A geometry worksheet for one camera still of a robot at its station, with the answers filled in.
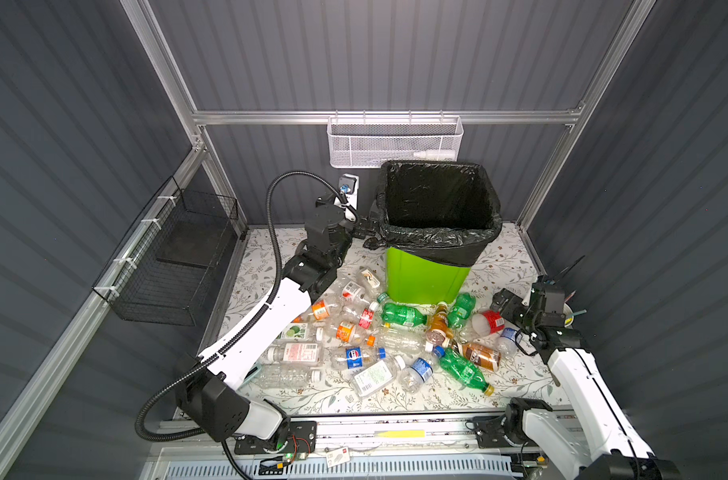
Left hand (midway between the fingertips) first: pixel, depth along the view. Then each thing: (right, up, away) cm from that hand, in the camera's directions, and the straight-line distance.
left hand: (353, 196), depth 69 cm
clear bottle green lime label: (-16, -37, +18) cm, 44 cm away
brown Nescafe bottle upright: (+24, -33, +18) cm, 45 cm away
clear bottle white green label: (+6, -46, +11) cm, 48 cm away
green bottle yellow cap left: (+13, -32, +24) cm, 43 cm away
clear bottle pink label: (-17, -41, +14) cm, 47 cm away
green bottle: (+32, -31, +22) cm, 50 cm away
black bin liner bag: (+28, +1, +28) cm, 40 cm away
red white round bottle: (+39, -34, +18) cm, 54 cm away
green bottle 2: (+30, -46, +11) cm, 56 cm away
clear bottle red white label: (-2, -26, +25) cm, 36 cm away
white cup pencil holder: (+60, -31, +15) cm, 69 cm away
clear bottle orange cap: (+1, -39, +18) cm, 43 cm away
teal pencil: (+60, -29, +10) cm, 68 cm away
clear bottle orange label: (-11, -31, +22) cm, 39 cm away
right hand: (+44, -27, +13) cm, 53 cm away
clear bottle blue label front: (+15, -48, +13) cm, 52 cm away
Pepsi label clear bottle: (0, -42, +12) cm, 43 cm away
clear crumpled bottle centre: (+14, -38, +16) cm, 44 cm away
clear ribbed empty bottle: (-20, -49, +16) cm, 55 cm away
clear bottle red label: (+3, -32, +20) cm, 38 cm away
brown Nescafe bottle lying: (+35, -42, +13) cm, 56 cm away
